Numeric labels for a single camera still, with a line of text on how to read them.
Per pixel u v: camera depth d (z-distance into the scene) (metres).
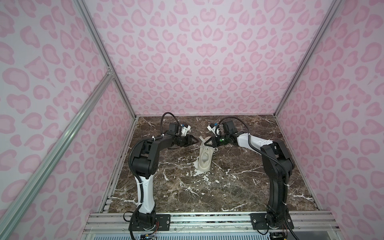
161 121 0.85
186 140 0.90
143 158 0.56
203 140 0.93
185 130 0.95
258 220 0.74
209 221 0.75
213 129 0.88
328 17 0.72
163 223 0.73
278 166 0.51
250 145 0.58
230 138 0.76
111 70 0.91
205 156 0.90
